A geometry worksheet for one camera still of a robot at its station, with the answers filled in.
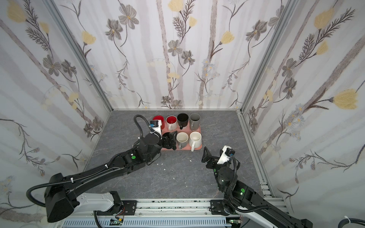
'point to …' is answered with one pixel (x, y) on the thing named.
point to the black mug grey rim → (165, 140)
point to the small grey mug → (182, 138)
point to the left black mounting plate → (129, 206)
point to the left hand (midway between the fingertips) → (167, 128)
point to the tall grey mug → (195, 121)
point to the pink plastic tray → (187, 129)
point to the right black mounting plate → (216, 208)
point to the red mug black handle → (158, 117)
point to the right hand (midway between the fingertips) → (210, 148)
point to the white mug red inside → (171, 121)
